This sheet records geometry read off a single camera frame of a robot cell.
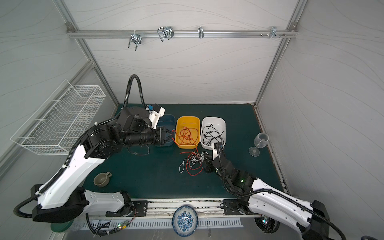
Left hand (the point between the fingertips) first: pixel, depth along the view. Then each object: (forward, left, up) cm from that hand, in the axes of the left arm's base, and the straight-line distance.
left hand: (171, 135), depth 56 cm
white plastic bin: (+34, -25, -35) cm, 54 cm away
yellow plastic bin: (+34, -5, -34) cm, 48 cm away
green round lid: (-28, +46, -27) cm, 60 cm away
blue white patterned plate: (-24, -5, -38) cm, 45 cm away
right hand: (+3, -14, -23) cm, 27 cm away
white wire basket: (+7, +55, -5) cm, 55 cm away
